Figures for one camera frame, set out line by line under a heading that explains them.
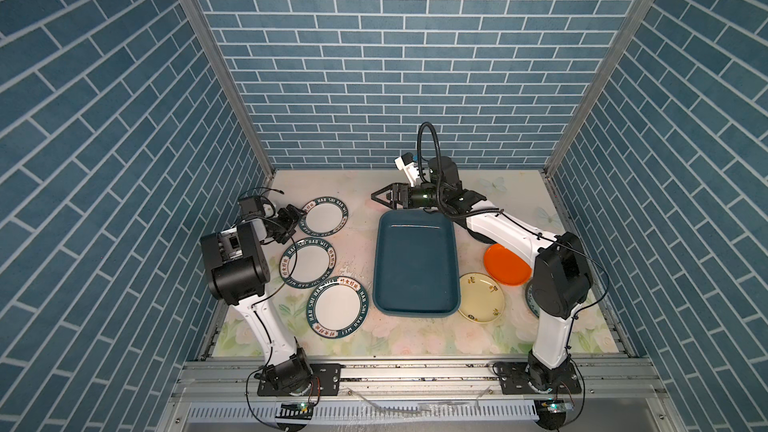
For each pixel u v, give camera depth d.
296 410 0.72
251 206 0.82
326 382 0.73
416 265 0.92
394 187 0.71
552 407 0.72
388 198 0.77
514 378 0.74
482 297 0.87
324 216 1.06
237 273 0.53
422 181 0.75
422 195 0.73
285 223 0.91
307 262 0.94
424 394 0.73
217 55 0.87
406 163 0.75
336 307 0.85
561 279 0.50
